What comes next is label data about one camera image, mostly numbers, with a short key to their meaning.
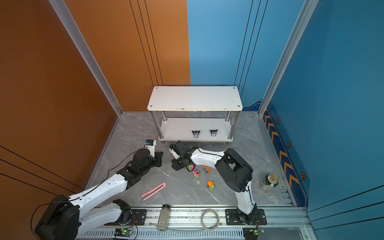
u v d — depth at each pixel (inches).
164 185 32.6
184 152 28.0
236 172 20.1
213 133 37.0
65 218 15.8
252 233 27.5
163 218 27.4
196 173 34.0
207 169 34.2
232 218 28.5
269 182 29.2
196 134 36.6
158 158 29.3
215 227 27.8
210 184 31.9
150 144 29.1
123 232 28.0
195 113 47.4
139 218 28.6
